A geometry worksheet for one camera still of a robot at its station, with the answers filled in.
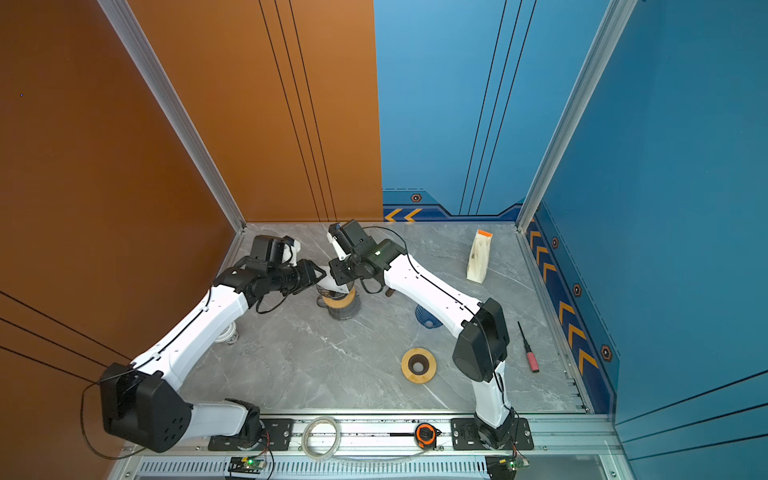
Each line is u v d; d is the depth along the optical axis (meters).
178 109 0.87
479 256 1.02
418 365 0.85
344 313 0.91
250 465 0.71
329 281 0.85
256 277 0.58
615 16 0.70
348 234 0.60
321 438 0.74
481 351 0.46
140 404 0.40
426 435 0.71
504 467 0.71
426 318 0.93
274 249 0.63
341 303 0.85
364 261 0.58
